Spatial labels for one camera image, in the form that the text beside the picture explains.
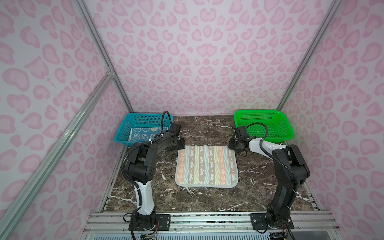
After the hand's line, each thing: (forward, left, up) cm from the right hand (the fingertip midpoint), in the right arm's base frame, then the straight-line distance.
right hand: (231, 144), depth 98 cm
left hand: (0, +33, 0) cm, 33 cm away
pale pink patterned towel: (-15, +16, -2) cm, 22 cm away
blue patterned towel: (+7, +59, +1) cm, 59 cm away
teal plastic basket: (+25, +73, -5) cm, 77 cm away
